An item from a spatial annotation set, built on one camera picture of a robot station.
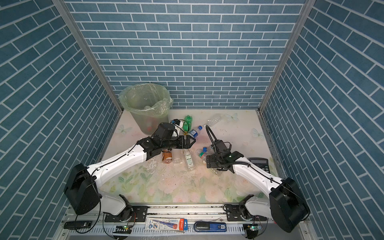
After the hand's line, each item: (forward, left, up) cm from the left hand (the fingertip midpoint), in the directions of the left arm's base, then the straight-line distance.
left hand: (190, 140), depth 79 cm
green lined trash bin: (+37, +31, -8) cm, 49 cm away
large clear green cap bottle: (-1, -7, -16) cm, 18 cm away
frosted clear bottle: (+1, +9, -19) cm, 21 cm away
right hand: (-5, -12, -12) cm, 18 cm away
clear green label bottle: (-4, +1, -14) cm, 15 cm away
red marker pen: (-35, -41, -20) cm, 58 cm away
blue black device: (-37, -9, -15) cm, 41 cm away
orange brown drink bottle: (-2, +15, -15) cm, 21 cm away
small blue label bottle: (+16, -2, -15) cm, 22 cm away
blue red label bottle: (+3, -11, -16) cm, 20 cm away
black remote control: (-34, +54, -18) cm, 66 cm away
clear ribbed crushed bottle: (+28, -14, -18) cm, 36 cm away
